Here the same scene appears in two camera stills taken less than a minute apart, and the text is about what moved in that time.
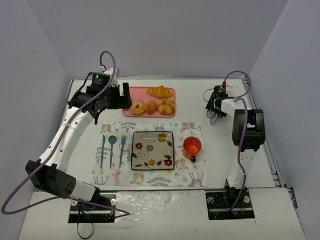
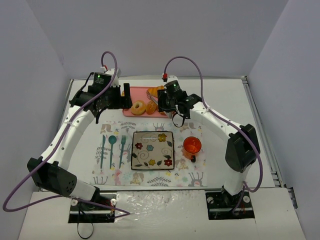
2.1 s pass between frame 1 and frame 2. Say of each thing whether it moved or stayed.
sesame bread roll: stayed
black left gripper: stayed
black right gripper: moved
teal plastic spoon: stayed
